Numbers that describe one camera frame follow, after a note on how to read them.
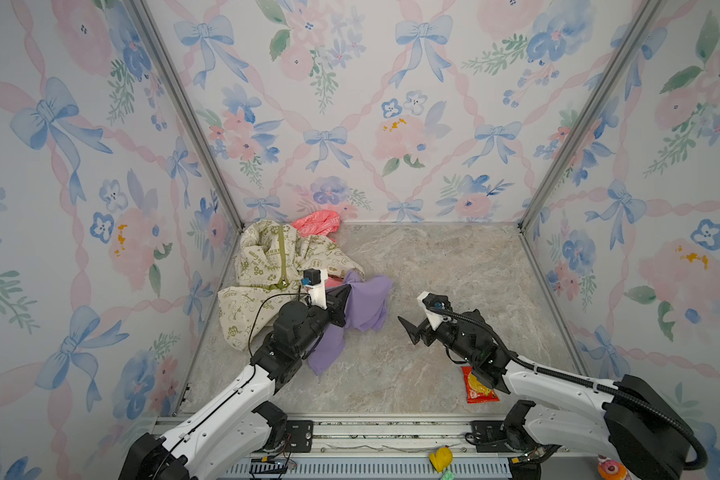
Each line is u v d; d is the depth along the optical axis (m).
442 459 0.69
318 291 0.65
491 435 0.73
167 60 0.76
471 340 0.63
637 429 0.41
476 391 0.80
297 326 0.57
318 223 1.14
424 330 0.70
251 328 0.83
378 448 0.73
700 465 0.40
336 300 0.66
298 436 0.74
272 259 0.98
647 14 0.69
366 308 0.80
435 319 0.69
